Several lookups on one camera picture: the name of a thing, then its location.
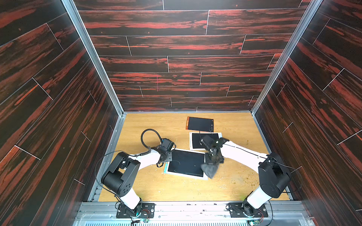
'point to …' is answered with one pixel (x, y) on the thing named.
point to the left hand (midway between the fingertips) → (168, 156)
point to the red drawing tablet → (200, 124)
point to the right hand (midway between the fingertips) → (213, 160)
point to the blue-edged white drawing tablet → (187, 163)
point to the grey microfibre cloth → (209, 170)
